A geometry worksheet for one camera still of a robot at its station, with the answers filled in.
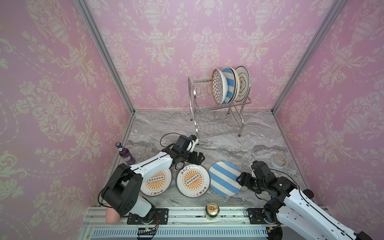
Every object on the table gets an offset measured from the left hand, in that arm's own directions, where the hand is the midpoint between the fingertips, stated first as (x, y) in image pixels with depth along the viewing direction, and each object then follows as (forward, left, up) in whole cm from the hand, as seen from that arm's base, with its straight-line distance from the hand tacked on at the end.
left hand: (198, 157), depth 86 cm
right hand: (-12, -23, -3) cm, 26 cm away
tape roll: (+3, -51, -8) cm, 52 cm away
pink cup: (-29, +41, -5) cm, 51 cm away
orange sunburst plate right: (-11, +3, -8) cm, 14 cm away
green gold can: (-27, -6, +2) cm, 28 cm away
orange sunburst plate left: (-13, +23, -9) cm, 28 cm away
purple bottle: (-1, +41, +3) cm, 41 cm away
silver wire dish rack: (+36, -10, -8) cm, 38 cm away
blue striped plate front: (-8, -14, -8) cm, 19 cm away
